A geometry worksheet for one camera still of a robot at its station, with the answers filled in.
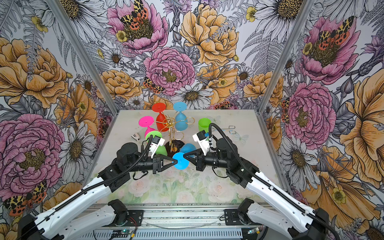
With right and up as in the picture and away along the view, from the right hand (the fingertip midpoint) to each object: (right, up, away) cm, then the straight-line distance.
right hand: (185, 161), depth 64 cm
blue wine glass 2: (-4, +18, +23) cm, 29 cm away
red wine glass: (-13, +17, +12) cm, 24 cm away
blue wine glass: (-1, -1, 0) cm, 1 cm away
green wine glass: (+9, +15, +36) cm, 40 cm away
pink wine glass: (-20, +17, +12) cm, 29 cm away
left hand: (-4, -3, +2) cm, 5 cm away
